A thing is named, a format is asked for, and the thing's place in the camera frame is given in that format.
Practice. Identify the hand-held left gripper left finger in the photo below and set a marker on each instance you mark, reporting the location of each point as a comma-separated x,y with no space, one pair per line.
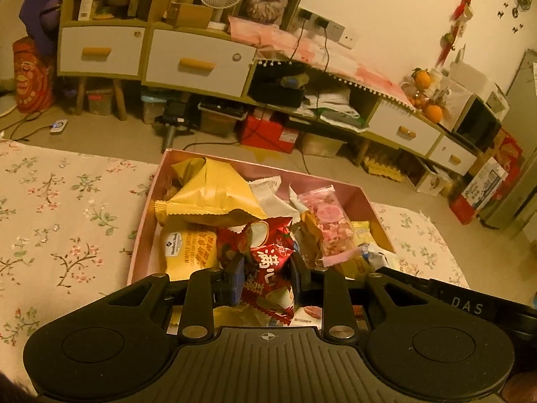
235,277

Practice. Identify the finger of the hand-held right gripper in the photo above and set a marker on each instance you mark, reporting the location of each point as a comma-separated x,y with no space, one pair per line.
407,278

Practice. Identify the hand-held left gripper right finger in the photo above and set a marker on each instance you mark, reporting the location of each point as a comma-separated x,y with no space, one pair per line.
300,279

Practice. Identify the small brown snack packet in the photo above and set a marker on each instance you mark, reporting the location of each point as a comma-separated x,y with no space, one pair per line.
308,252

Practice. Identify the red snack packet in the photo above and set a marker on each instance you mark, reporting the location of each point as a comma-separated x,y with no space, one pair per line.
268,268
230,243

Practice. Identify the clear packet blue print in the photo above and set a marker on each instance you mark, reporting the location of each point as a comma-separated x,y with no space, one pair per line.
379,256

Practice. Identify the small bright yellow packet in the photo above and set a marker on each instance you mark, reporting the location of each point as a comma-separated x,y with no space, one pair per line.
363,235

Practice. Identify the pink candy bag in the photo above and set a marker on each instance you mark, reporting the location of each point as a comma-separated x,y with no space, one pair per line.
331,222

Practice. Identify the white snack packet grey text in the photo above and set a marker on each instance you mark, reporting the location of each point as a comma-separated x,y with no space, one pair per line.
266,193

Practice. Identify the pink cardboard box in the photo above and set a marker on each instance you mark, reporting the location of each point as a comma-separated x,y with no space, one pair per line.
144,226

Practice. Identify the small decorated box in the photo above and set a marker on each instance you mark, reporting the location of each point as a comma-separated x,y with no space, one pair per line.
434,180

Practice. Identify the yellow egg carton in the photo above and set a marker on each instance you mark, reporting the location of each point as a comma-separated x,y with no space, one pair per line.
384,168

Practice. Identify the large red printed carton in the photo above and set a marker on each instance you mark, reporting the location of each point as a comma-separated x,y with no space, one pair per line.
482,189

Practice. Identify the white cabinet drawer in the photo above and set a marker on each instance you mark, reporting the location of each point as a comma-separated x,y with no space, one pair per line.
386,121
168,50
440,151
121,42

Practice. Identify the clear plastic storage box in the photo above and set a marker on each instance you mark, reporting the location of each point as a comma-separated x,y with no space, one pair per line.
323,145

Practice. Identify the low wooden cabinet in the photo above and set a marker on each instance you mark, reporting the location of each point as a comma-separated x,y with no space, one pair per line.
364,132

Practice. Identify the orange fruit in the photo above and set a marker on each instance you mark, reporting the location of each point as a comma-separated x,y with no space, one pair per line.
423,79
433,114

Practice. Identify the black microwave oven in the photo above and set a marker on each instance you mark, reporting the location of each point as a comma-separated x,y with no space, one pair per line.
478,121

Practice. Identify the stack of papers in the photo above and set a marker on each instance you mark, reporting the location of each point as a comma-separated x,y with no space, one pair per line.
331,105

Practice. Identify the grey refrigerator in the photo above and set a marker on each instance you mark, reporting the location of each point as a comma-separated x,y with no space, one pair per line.
524,134

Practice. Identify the storage container blue lid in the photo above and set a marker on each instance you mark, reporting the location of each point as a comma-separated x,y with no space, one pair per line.
153,111

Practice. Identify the black bag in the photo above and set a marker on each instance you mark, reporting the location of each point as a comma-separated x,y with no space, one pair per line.
268,88

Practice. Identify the white appliance box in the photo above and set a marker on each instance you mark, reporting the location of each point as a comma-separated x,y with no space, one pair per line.
465,75

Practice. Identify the pink table runner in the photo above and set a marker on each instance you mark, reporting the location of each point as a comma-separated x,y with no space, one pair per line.
335,63

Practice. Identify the small cardboard box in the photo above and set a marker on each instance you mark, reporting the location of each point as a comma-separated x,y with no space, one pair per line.
188,16

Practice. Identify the wooden shelf cabinet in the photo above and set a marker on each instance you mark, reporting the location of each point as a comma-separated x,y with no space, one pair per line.
147,27

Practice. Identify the red hanging decoration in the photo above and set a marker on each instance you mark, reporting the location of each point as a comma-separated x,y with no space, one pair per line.
460,8

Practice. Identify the red printed bag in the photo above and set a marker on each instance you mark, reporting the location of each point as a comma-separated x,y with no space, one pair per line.
31,79

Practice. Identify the small white carton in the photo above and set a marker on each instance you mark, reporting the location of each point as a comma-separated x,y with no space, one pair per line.
88,4

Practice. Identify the purple fabric bundle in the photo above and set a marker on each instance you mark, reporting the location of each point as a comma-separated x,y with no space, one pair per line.
42,0

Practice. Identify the wall socket panel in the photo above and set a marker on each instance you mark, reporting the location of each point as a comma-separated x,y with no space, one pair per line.
335,29

